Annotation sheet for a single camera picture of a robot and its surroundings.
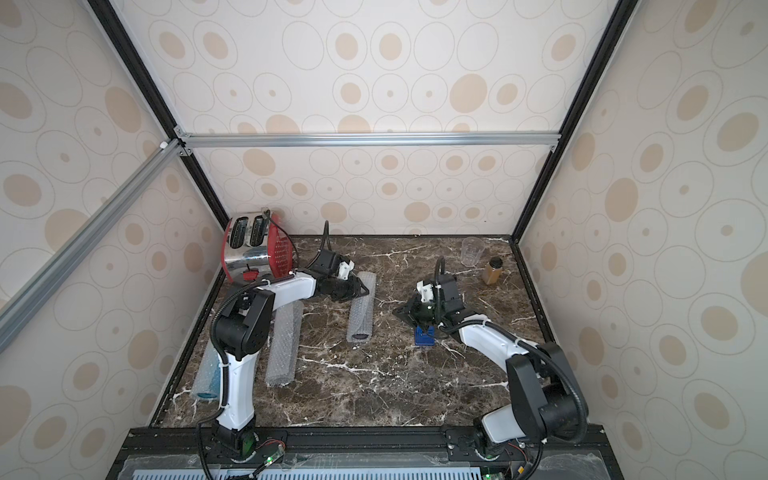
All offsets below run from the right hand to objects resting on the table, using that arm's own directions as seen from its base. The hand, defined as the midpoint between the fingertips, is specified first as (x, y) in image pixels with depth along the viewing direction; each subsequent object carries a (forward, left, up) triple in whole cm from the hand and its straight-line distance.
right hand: (404, 310), depth 85 cm
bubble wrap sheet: (-9, +33, -5) cm, 35 cm away
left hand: (+11, +11, -7) cm, 17 cm away
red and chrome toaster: (+17, +47, +6) cm, 51 cm away
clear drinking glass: (+34, -25, -10) cm, 44 cm away
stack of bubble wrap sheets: (+3, +13, -6) cm, 15 cm away
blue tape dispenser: (-3, -6, -12) cm, 14 cm away
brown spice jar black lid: (+20, -29, -6) cm, 36 cm away
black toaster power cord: (+27, +45, +12) cm, 54 cm away
